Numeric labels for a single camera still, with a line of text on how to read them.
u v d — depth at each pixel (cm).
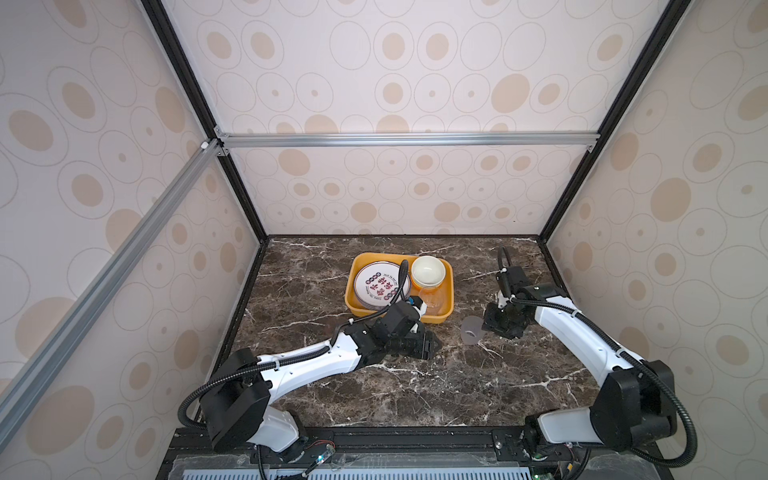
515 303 61
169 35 70
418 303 72
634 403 41
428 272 102
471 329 94
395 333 61
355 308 92
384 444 75
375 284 103
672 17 68
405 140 89
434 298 98
